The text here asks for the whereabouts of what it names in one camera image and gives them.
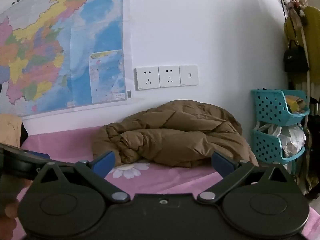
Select colourful wall map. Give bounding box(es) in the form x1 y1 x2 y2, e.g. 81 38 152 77
0 0 133 117

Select person's left hand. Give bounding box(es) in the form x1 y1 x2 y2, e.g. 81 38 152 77
0 196 20 222

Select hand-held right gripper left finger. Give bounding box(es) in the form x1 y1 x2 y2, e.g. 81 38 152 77
33 151 131 203

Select yellow and brown packets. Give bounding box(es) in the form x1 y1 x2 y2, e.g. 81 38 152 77
285 94 308 115

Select brown down jacket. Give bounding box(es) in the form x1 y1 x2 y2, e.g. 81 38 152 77
91 99 259 169

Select white wall socket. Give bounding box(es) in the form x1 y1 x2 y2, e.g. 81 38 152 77
158 65 181 88
135 66 160 91

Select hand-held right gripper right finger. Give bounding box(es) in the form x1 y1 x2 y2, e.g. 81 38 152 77
197 151 298 204

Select white coat rack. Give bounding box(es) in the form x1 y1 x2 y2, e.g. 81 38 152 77
273 0 313 135

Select teal plastic storage rack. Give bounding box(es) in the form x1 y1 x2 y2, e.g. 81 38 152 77
251 89 311 175

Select pink floral bed sheet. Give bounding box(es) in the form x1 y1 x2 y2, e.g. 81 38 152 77
0 126 320 240

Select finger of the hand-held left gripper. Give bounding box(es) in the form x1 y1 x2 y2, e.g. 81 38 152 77
17 149 52 161

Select yellow-green hanging garment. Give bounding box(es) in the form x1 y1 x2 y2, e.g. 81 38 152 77
284 5 320 97

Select white plastic bags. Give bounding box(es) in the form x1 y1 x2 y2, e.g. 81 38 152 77
268 125 306 158

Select tan plush toy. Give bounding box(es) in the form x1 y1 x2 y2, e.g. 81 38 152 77
0 114 23 148

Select black handbag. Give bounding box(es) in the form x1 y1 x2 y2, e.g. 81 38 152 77
283 39 310 73

